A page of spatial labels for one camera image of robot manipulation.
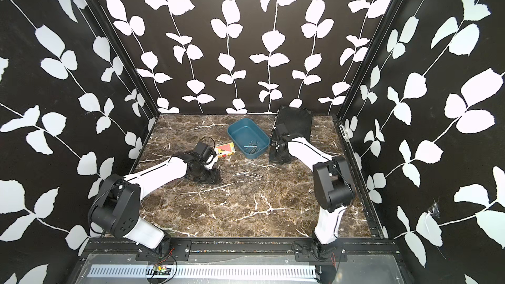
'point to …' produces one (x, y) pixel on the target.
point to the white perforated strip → (284, 272)
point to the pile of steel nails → (248, 181)
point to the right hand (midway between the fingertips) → (271, 156)
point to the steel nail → (252, 148)
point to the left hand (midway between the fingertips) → (217, 177)
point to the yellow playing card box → (225, 149)
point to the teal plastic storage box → (249, 138)
